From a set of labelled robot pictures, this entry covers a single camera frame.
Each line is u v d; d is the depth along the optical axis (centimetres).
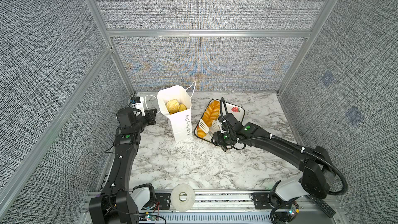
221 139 71
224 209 73
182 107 94
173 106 93
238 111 109
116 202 38
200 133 93
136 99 66
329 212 69
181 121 77
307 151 44
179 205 72
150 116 68
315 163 42
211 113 104
